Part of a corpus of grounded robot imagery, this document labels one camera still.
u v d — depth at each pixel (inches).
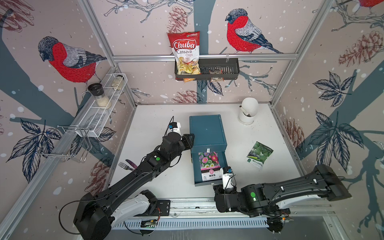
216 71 36.4
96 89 26.9
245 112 39.7
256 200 18.7
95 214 15.0
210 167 31.5
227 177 25.9
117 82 33.8
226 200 19.2
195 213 28.7
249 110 41.9
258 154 36.4
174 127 26.6
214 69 42.1
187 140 26.0
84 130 24.0
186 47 32.1
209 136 29.9
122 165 34.9
